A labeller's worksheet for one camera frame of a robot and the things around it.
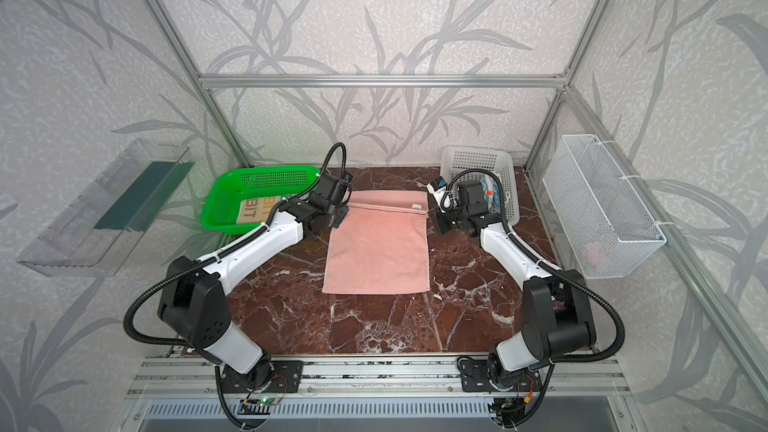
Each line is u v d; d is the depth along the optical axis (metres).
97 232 0.64
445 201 0.77
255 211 1.05
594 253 0.72
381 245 0.98
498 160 1.15
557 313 0.44
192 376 0.75
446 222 0.77
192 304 0.44
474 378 0.73
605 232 0.61
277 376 0.73
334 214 0.68
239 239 0.52
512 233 0.56
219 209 1.02
